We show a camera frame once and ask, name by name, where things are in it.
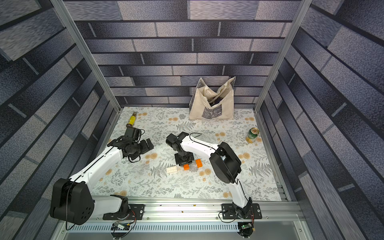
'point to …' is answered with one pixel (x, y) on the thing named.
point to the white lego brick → (171, 169)
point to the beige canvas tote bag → (206, 103)
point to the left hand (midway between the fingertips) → (148, 147)
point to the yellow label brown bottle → (132, 120)
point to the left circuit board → (116, 226)
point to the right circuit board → (245, 229)
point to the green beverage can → (253, 133)
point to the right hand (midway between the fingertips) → (183, 163)
